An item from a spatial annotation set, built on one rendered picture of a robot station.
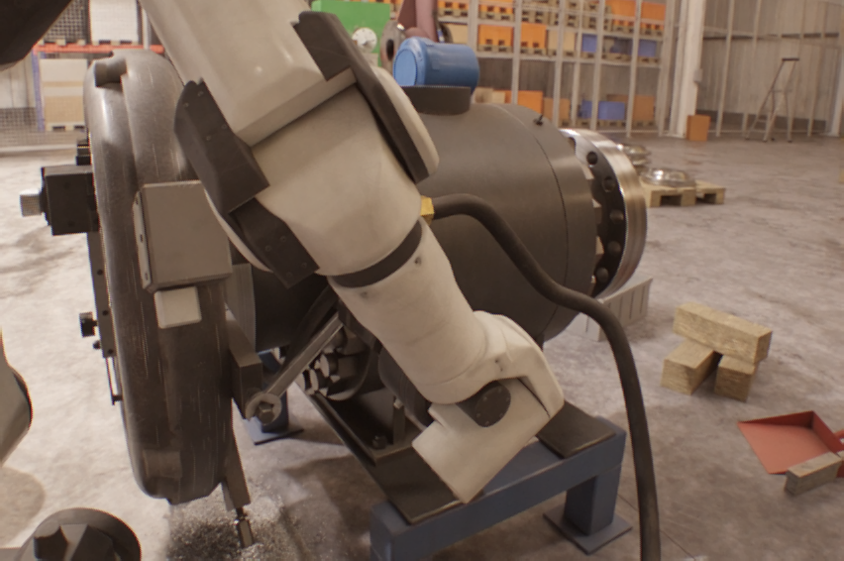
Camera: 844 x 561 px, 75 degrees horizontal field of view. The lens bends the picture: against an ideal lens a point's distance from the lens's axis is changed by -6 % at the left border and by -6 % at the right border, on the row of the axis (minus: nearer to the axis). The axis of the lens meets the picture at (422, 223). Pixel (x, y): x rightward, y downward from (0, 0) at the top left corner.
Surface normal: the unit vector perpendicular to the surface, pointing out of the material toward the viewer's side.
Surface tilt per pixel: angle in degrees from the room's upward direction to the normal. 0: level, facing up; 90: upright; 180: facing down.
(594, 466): 90
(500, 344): 30
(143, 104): 37
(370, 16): 90
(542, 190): 61
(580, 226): 76
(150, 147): 48
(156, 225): 67
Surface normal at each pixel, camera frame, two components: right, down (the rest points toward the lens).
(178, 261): 0.50, -0.18
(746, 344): -0.84, 0.11
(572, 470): 0.53, 0.22
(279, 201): -0.08, -0.20
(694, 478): 0.02, -0.97
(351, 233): 0.21, 0.26
